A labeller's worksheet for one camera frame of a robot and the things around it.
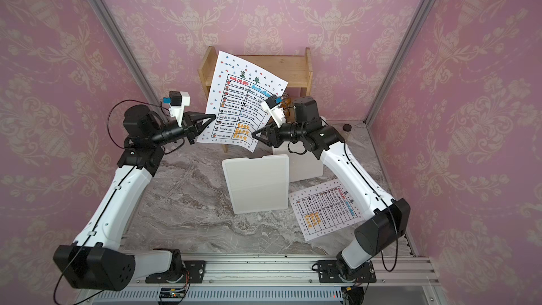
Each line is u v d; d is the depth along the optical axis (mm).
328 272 729
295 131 594
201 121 633
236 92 634
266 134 613
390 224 406
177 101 539
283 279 739
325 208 895
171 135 581
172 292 715
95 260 382
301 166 970
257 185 758
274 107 603
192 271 750
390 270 408
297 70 812
